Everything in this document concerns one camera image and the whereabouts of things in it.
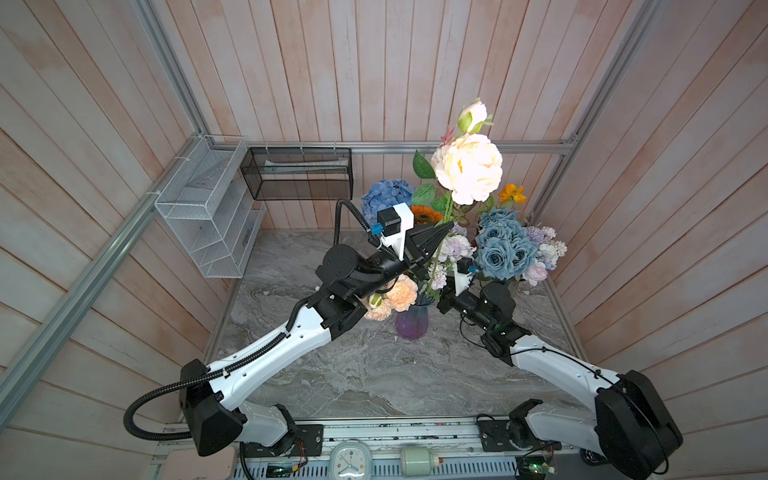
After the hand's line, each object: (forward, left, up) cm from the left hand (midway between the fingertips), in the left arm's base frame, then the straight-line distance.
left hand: (452, 229), depth 49 cm
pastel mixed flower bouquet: (+14, -32, -22) cm, 41 cm away
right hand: (+11, -1, -29) cm, 31 cm away
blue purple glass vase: (+9, +1, -52) cm, 53 cm away
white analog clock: (-28, +19, -48) cm, 59 cm away
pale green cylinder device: (-29, +4, -42) cm, 52 cm away
